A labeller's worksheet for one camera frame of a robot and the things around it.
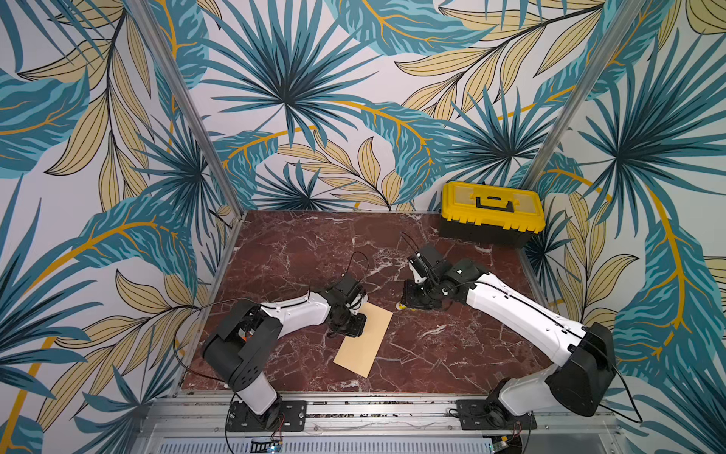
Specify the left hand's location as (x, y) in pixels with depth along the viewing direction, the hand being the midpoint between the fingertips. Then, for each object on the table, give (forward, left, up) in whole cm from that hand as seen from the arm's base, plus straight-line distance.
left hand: (361, 325), depth 86 cm
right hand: (+3, -10, +12) cm, 16 cm away
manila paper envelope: (-7, +1, -4) cm, 8 cm away
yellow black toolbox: (+35, -44, +13) cm, 58 cm away
